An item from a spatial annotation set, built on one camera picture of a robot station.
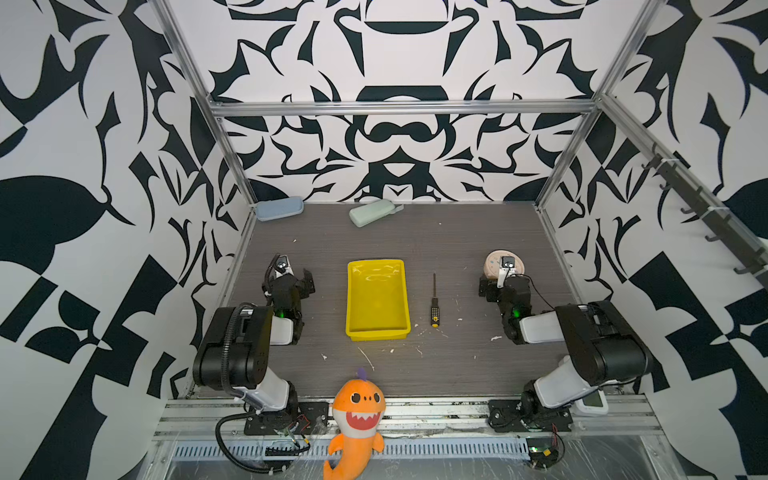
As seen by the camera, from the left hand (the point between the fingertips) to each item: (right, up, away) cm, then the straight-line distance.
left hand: (287, 269), depth 92 cm
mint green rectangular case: (+22, +18, +22) cm, 36 cm away
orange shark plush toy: (+24, -29, -23) cm, 44 cm away
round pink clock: (+65, +1, +8) cm, 66 cm away
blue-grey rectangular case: (-14, +20, +25) cm, 35 cm away
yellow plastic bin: (+27, -10, +2) cm, 29 cm away
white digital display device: (+80, -30, -19) cm, 88 cm away
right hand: (+67, -1, +2) cm, 67 cm away
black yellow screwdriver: (+45, -13, 0) cm, 46 cm away
